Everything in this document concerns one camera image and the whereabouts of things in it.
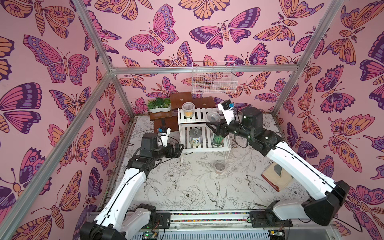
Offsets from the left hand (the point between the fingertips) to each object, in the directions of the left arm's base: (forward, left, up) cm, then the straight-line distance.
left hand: (177, 143), depth 78 cm
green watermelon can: (+4, -21, -3) cm, 22 cm away
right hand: (+2, -15, +16) cm, 22 cm away
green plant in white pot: (+30, +15, 0) cm, 33 cm away
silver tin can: (+6, -9, -2) cm, 11 cm away
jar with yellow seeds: (+14, -6, +12) cm, 19 cm away
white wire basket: (+47, -22, +10) cm, 53 cm away
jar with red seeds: (-5, -23, -16) cm, 28 cm away
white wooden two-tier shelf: (+11, -11, +5) cm, 17 cm away
